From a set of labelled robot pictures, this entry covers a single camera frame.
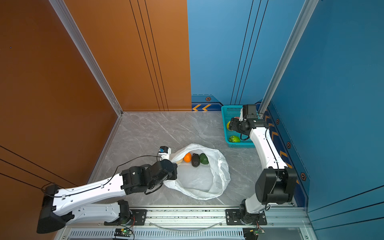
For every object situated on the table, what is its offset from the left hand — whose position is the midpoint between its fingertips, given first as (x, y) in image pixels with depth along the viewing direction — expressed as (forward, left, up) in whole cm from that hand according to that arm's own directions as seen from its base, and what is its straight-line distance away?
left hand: (180, 166), depth 72 cm
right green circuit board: (-25, -35, -18) cm, 47 cm away
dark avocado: (+10, -7, -13) cm, 18 cm away
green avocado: (+11, -12, -13) cm, 21 cm away
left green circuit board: (-25, +27, -19) cm, 42 cm away
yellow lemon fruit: (+23, -26, +3) cm, 35 cm away
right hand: (+24, -29, +3) cm, 38 cm away
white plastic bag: (-1, -13, -18) cm, 22 cm away
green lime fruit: (+24, -32, -11) cm, 42 cm away
